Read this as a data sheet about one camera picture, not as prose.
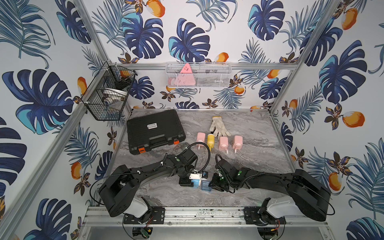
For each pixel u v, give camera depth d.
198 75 0.93
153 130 1.01
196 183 0.77
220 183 0.74
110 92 0.78
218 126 1.08
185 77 0.91
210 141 0.95
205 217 0.75
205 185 0.84
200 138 0.95
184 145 1.01
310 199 0.43
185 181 0.73
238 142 0.95
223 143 0.95
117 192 0.43
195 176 0.73
